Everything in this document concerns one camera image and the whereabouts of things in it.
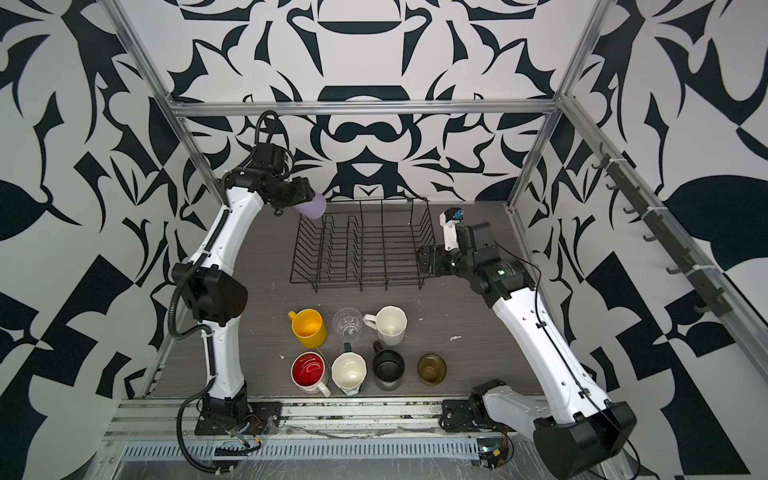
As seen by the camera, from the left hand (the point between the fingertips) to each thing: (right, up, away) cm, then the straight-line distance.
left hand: (301, 189), depth 89 cm
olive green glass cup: (+37, -49, -8) cm, 62 cm away
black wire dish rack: (+17, -16, +18) cm, 29 cm away
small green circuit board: (+50, -64, -18) cm, 83 cm away
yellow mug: (+3, -40, -2) cm, 40 cm away
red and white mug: (+4, -50, -9) cm, 51 cm away
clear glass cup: (+14, -38, -3) cm, 41 cm away
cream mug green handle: (+15, -49, -9) cm, 52 cm away
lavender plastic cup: (+4, -6, -1) cm, 7 cm away
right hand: (+36, -16, -15) cm, 42 cm away
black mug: (+25, -49, -8) cm, 56 cm away
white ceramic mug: (+26, -39, -2) cm, 47 cm away
